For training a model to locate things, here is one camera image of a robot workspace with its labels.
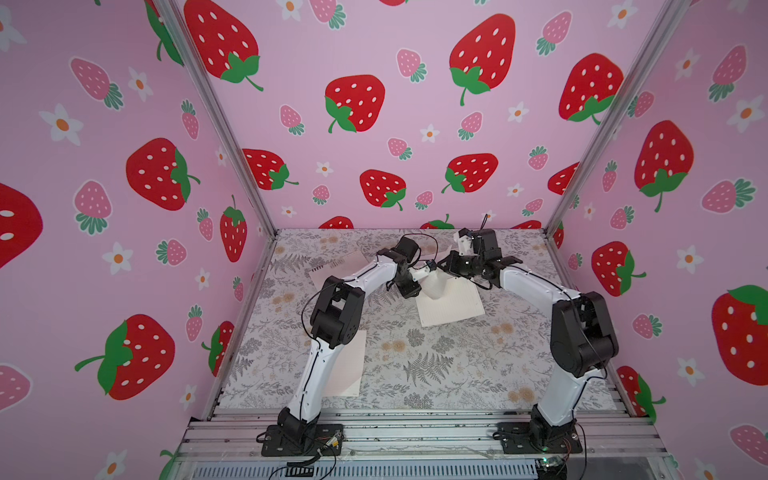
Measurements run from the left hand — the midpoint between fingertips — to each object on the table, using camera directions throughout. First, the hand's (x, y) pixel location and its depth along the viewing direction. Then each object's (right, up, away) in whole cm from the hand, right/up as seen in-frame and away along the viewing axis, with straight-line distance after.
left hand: (415, 286), depth 104 cm
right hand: (+8, +9, -11) cm, 16 cm away
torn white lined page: (+5, +1, -8) cm, 10 cm away
